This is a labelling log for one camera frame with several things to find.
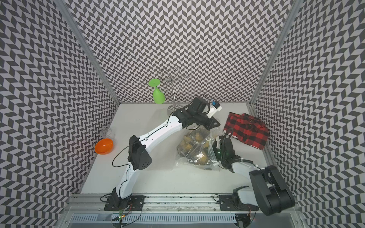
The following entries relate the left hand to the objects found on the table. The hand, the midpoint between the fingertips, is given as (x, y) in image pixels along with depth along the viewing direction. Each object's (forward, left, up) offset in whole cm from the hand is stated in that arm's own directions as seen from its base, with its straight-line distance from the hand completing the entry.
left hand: (219, 125), depth 76 cm
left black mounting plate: (-33, +46, -21) cm, 60 cm away
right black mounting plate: (-33, -4, -22) cm, 40 cm away
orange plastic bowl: (-3, +71, -19) cm, 73 cm away
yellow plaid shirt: (-7, +13, -11) cm, 19 cm away
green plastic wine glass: (+25, +37, -1) cm, 45 cm away
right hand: (-6, +7, -20) cm, 22 cm away
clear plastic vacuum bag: (-18, +3, -9) cm, 20 cm away
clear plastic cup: (+9, +75, -21) cm, 78 cm away
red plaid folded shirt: (+11, -24, -20) cm, 33 cm away
